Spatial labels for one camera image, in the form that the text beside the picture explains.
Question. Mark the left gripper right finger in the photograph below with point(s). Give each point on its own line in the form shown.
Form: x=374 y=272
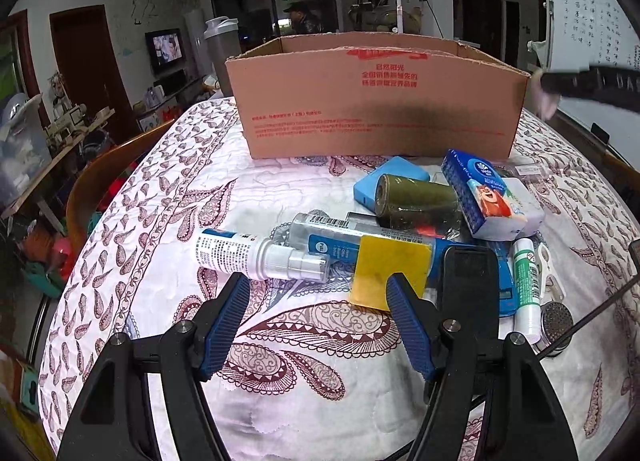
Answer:
x=523 y=418

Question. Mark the yellow card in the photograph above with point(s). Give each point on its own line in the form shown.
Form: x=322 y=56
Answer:
x=378 y=259

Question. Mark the round mesh metal disc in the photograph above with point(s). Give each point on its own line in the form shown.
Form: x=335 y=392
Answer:
x=556 y=319

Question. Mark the blue stapler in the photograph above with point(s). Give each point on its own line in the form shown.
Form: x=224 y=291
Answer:
x=508 y=294

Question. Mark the white green glue stick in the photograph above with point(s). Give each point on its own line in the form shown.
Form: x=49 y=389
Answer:
x=527 y=319

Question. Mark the blue tissue pack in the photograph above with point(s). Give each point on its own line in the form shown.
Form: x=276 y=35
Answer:
x=489 y=208

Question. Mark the wooden chair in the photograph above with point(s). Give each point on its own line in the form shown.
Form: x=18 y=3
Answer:
x=93 y=182

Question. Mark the olive green bag roll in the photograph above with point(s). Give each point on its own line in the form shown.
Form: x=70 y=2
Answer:
x=418 y=205

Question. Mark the light blue box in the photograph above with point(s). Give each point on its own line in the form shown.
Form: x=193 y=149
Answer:
x=384 y=180

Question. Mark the brown cardboard box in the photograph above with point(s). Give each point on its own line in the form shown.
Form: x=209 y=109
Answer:
x=374 y=93

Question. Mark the clear storage bin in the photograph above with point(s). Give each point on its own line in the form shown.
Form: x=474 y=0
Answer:
x=24 y=149

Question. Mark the small television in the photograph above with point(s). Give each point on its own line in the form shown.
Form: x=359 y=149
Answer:
x=165 y=48

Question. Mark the grey shaker bottle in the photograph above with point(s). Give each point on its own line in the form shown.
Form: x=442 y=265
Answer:
x=222 y=39

